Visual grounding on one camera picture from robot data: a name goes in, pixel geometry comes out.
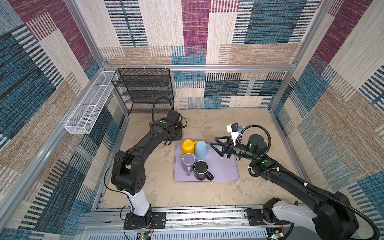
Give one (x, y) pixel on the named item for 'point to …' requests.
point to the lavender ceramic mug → (188, 160)
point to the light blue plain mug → (201, 149)
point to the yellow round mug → (188, 146)
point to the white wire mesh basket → (80, 121)
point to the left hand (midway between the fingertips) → (177, 133)
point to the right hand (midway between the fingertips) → (213, 144)
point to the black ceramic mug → (200, 170)
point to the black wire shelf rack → (144, 90)
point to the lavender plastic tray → (223, 170)
